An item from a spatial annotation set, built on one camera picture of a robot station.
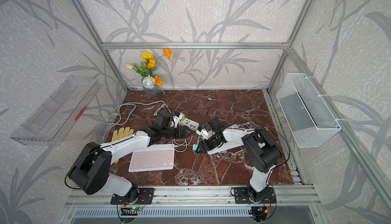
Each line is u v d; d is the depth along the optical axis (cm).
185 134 77
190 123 98
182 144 91
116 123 100
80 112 68
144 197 72
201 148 79
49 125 64
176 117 80
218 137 70
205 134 84
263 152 48
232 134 63
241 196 73
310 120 60
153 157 87
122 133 96
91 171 43
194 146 87
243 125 100
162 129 69
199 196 75
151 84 91
